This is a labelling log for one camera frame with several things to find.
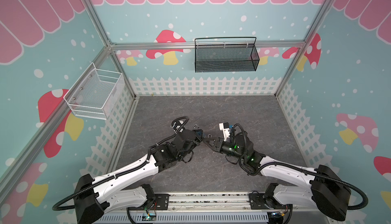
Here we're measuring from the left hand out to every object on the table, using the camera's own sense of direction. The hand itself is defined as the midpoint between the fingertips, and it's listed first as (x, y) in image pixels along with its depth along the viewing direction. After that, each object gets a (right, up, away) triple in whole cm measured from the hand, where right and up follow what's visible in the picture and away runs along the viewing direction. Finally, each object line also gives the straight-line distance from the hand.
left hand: (202, 135), depth 74 cm
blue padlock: (-2, +2, -1) cm, 2 cm away
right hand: (0, -2, -3) cm, 4 cm away
